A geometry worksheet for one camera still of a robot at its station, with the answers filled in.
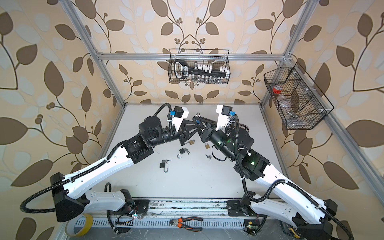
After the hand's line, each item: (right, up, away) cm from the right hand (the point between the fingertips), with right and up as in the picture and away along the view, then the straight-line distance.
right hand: (196, 119), depth 55 cm
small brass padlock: (+7, -17, +41) cm, 45 cm away
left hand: (+2, -2, +2) cm, 4 cm away
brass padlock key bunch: (+8, -24, +38) cm, 45 cm away
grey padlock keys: (-7, -20, +40) cm, 45 cm away
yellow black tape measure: (+44, -52, +10) cm, 68 cm away
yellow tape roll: (-58, -48, +12) cm, 76 cm away
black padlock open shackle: (-19, -30, +31) cm, 47 cm away
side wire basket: (+57, +9, +25) cm, 63 cm away
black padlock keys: (-19, -26, +35) cm, 48 cm away
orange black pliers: (-8, -49, +14) cm, 52 cm away
